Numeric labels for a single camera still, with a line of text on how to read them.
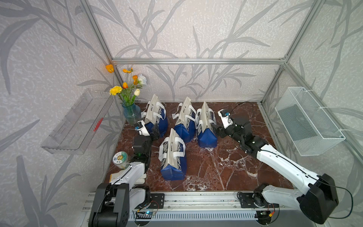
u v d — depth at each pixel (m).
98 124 0.68
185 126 0.84
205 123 0.76
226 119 0.65
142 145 0.62
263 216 0.77
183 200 0.75
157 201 0.73
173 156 0.68
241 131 0.58
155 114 0.87
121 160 0.80
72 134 0.64
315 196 0.38
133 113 0.99
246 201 0.73
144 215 0.72
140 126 0.71
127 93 0.92
